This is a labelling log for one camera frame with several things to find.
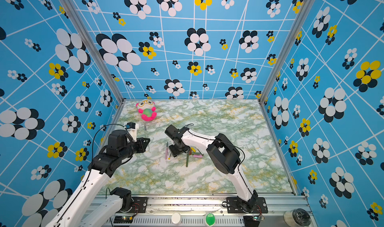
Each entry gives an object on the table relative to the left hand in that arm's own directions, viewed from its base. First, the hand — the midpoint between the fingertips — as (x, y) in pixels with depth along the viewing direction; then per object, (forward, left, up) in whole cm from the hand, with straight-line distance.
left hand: (149, 139), depth 76 cm
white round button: (-33, -15, -12) cm, 38 cm away
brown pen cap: (+2, -20, -18) cm, 27 cm away
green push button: (-33, -30, -9) cm, 46 cm away
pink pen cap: (-1, -25, -19) cm, 31 cm away
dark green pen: (-3, -19, -19) cm, 27 cm away
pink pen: (+2, -6, -19) cm, 20 cm away
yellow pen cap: (+4, -22, -19) cm, 30 cm away
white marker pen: (+3, -25, -19) cm, 31 cm away
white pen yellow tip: (-2, -7, -19) cm, 20 cm away
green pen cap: (+1, -24, -19) cm, 31 cm away
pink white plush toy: (+32, +11, -12) cm, 36 cm away
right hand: (+2, -12, -20) cm, 23 cm away
